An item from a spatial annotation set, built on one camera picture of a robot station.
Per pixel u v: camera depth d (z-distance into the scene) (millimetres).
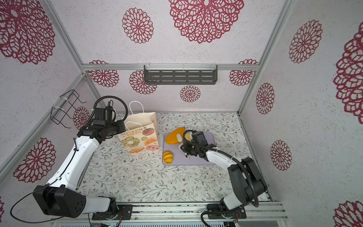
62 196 385
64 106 767
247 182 442
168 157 913
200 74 945
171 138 982
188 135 855
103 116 573
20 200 370
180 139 947
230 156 508
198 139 701
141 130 800
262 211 759
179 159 937
